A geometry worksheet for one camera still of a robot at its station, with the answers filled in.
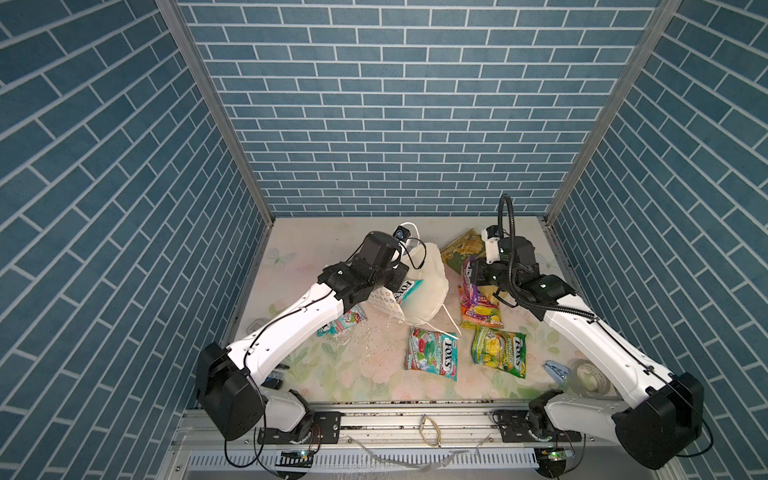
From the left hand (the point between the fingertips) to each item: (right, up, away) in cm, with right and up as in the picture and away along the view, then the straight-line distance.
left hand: (401, 263), depth 78 cm
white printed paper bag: (+7, -12, +9) cm, 17 cm away
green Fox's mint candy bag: (-16, -18, +13) cm, 27 cm away
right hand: (+18, +1, +2) cm, 18 cm away
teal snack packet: (+9, -25, +5) cm, 27 cm away
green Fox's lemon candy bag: (+28, -25, +7) cm, 38 cm away
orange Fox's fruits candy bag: (+24, -15, +14) cm, 32 cm away
